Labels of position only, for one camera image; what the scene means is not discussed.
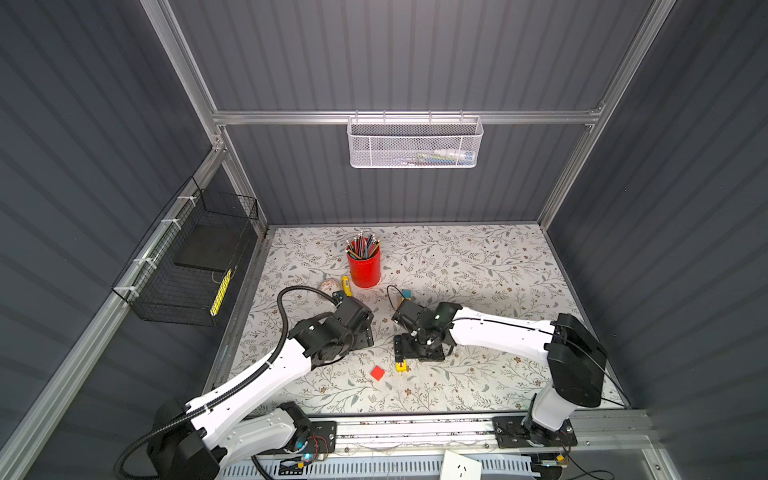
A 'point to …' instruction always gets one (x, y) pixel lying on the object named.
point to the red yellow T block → (402, 366)
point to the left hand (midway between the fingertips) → (362, 334)
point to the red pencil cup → (366, 272)
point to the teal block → (407, 293)
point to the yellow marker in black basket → (221, 292)
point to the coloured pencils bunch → (362, 247)
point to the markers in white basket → (441, 157)
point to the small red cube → (377, 372)
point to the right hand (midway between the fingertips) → (407, 360)
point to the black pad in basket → (212, 246)
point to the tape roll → (329, 286)
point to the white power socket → (456, 466)
